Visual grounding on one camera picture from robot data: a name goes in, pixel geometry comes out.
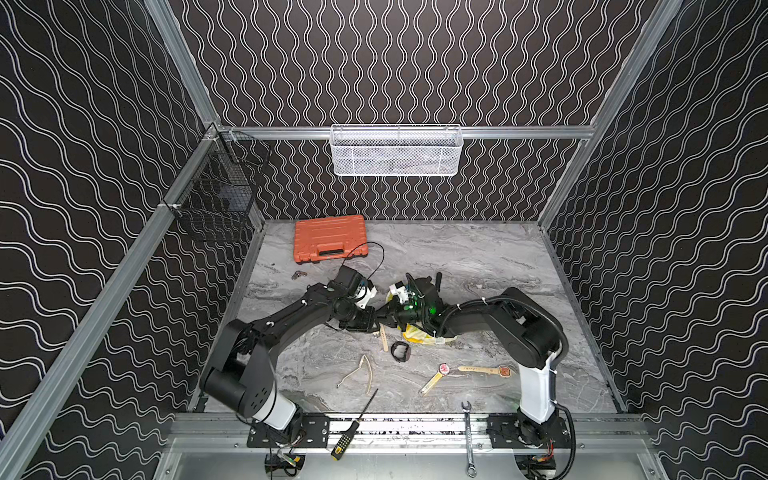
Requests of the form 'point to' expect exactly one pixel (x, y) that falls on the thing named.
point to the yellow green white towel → (412, 334)
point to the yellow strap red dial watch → (443, 370)
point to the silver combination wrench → (471, 471)
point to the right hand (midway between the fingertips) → (369, 316)
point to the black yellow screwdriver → (350, 433)
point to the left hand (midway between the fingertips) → (382, 329)
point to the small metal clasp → (298, 273)
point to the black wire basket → (216, 206)
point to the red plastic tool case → (335, 237)
